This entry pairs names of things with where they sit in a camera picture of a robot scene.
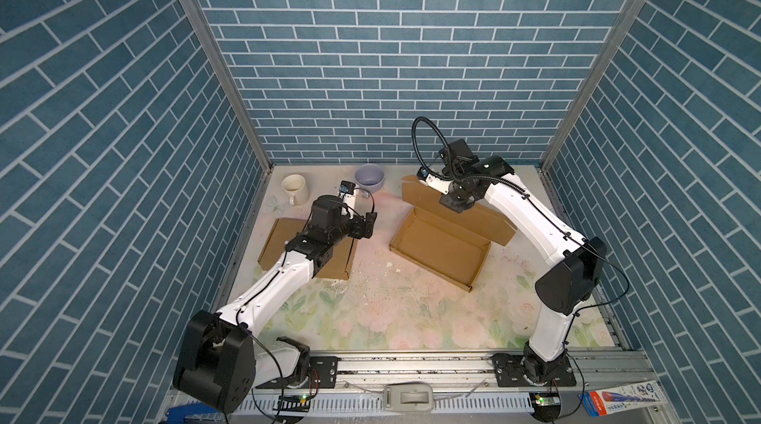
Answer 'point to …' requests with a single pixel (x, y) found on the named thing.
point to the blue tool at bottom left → (177, 414)
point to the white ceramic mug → (296, 187)
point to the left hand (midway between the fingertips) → (363, 210)
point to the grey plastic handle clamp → (408, 397)
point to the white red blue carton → (600, 403)
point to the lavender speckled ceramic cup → (370, 176)
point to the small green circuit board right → (547, 400)
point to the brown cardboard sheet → (448, 242)
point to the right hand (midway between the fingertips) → (449, 189)
